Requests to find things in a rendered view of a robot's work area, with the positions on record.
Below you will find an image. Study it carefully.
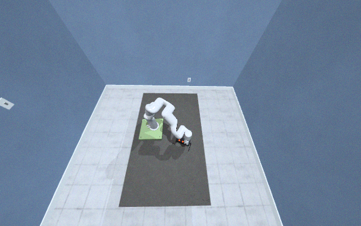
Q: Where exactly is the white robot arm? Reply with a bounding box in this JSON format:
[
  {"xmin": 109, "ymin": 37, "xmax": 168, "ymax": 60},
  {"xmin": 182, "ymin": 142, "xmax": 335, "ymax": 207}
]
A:
[{"xmin": 144, "ymin": 98, "xmax": 192, "ymax": 142}]

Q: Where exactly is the black power strip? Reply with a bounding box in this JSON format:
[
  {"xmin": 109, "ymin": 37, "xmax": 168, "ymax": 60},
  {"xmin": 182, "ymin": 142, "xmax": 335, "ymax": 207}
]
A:
[{"xmin": 176, "ymin": 138, "xmax": 191, "ymax": 146}]

